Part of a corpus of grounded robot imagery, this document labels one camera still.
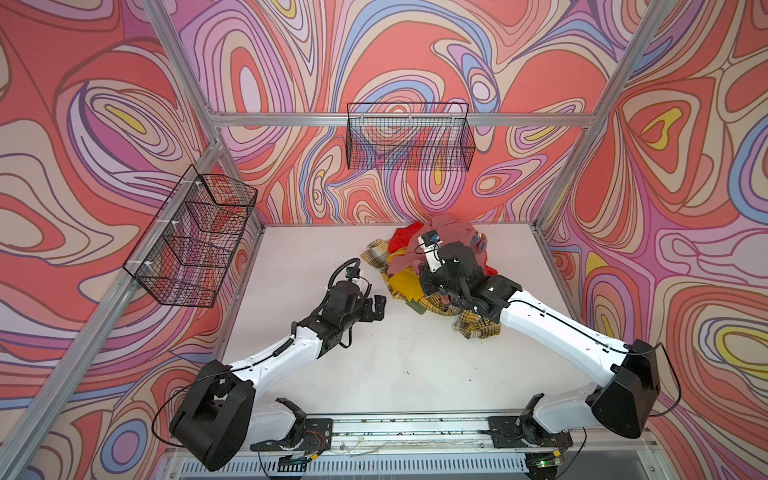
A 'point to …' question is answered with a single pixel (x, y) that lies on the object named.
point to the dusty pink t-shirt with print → (449, 230)
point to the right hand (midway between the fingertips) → (423, 272)
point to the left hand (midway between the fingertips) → (377, 296)
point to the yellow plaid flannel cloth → (468, 323)
